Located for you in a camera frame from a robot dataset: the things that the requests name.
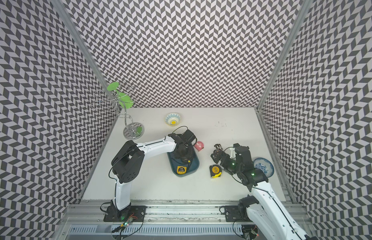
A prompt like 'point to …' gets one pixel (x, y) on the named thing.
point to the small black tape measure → (218, 152)
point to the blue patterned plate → (263, 164)
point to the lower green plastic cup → (125, 101)
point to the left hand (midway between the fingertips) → (187, 157)
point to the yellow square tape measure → (181, 170)
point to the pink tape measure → (199, 145)
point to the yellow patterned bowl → (172, 119)
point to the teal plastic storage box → (192, 166)
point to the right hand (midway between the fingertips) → (216, 162)
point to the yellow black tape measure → (215, 171)
